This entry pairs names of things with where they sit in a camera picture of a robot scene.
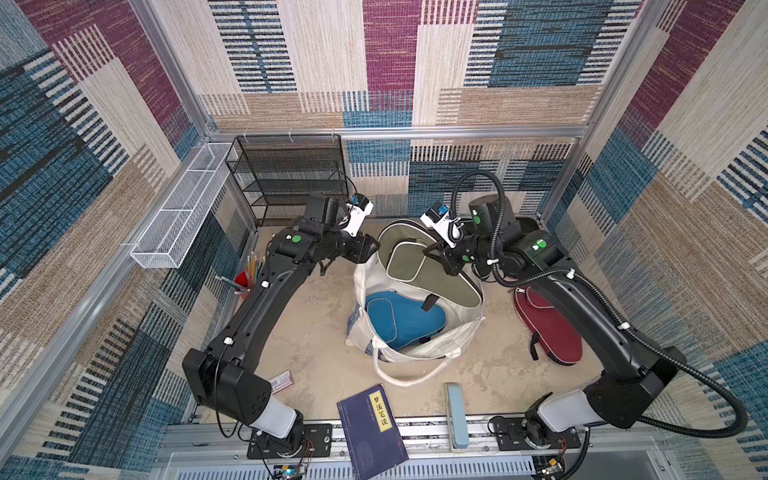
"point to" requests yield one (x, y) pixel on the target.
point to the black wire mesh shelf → (277, 173)
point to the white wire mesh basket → (163, 244)
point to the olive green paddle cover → (401, 258)
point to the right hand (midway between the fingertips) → (433, 253)
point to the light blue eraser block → (458, 422)
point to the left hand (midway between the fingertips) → (371, 240)
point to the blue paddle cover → (398, 320)
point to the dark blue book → (373, 431)
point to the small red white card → (280, 381)
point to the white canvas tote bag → (418, 365)
